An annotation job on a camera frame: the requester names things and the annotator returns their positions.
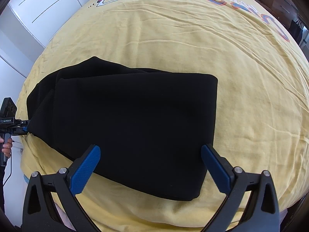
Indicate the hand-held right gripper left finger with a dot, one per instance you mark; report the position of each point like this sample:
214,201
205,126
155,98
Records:
85,171

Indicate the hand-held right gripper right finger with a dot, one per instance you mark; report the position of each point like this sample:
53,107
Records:
217,168

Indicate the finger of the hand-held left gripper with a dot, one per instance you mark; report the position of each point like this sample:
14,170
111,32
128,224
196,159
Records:
24,129
23,121

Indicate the black pants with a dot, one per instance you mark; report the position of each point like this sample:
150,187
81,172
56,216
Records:
132,125

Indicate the person's left hand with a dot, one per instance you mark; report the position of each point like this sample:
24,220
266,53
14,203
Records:
7,146

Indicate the white wardrobe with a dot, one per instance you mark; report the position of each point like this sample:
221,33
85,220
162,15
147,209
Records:
43,12

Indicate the yellow printed bedspread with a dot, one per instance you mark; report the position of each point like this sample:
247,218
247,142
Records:
205,48

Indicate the black bag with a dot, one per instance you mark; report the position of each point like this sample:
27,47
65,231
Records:
296,32

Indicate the wooden dresser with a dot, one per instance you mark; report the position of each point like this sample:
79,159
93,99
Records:
287,7

